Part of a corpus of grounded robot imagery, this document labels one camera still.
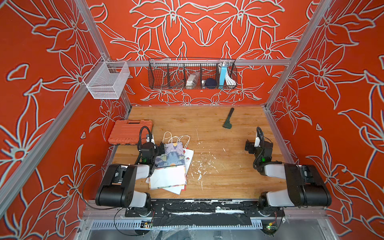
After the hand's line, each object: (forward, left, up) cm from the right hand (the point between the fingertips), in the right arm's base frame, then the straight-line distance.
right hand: (253, 139), depth 92 cm
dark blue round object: (+29, +26, +21) cm, 44 cm away
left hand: (-2, +63, -2) cm, 63 cm away
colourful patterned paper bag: (-20, +50, -2) cm, 54 cm away
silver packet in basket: (+27, +39, +25) cm, 54 cm away
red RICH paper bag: (-28, +42, -7) cm, 51 cm away
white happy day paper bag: (-11, +41, -6) cm, 43 cm away
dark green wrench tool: (+16, +13, -6) cm, 22 cm away
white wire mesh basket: (+28, +94, +24) cm, 101 cm away
